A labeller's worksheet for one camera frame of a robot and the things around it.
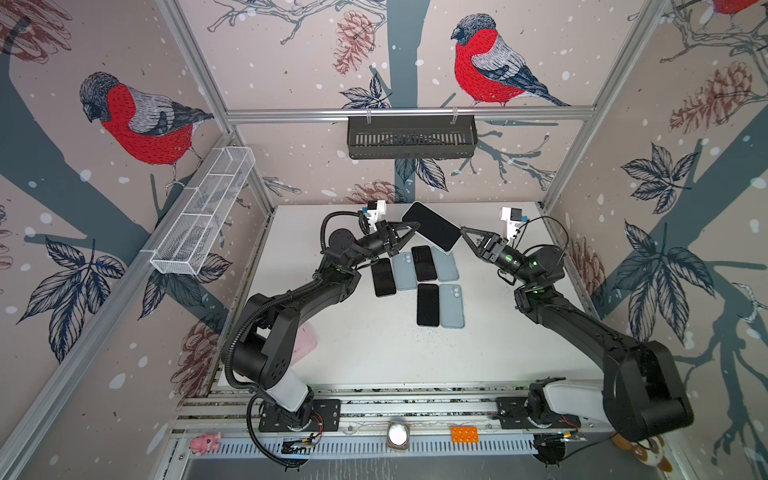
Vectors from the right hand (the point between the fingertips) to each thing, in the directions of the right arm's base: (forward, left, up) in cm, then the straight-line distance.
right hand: (463, 232), depth 70 cm
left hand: (0, +10, +3) cm, 10 cm away
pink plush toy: (-42, +60, -30) cm, 79 cm away
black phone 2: (+7, +21, -32) cm, 39 cm away
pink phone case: (-17, +42, -30) cm, 54 cm away
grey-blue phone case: (+13, -1, -33) cm, 36 cm away
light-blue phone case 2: (-3, -1, -33) cm, 33 cm away
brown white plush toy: (-39, -42, -30) cm, 64 cm away
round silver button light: (-39, +15, -22) cm, 47 cm away
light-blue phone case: (+9, +14, -31) cm, 36 cm away
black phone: (+1, +7, 0) cm, 7 cm away
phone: (-4, +6, -33) cm, 34 cm away
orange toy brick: (-37, -1, -31) cm, 48 cm away
